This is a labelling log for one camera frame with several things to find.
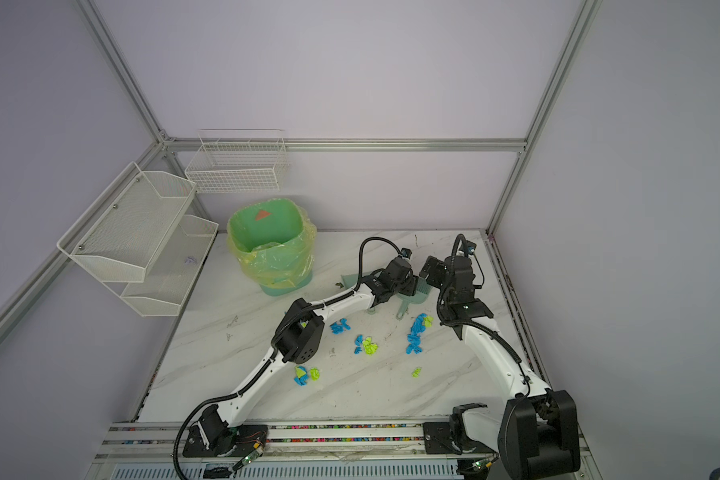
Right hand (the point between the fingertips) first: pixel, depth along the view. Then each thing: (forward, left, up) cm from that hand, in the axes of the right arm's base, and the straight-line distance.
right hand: (440, 260), depth 83 cm
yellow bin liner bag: (+4, +47, +4) cm, 48 cm away
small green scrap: (-24, +7, -21) cm, 33 cm away
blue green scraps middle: (-17, +20, -20) cm, 33 cm away
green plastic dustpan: (+3, +2, -21) cm, 21 cm away
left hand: (+7, +7, -18) cm, 21 cm away
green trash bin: (+4, +48, +4) cm, 48 cm away
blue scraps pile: (-14, +7, -21) cm, 26 cm away
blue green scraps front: (-27, +39, -19) cm, 51 cm away
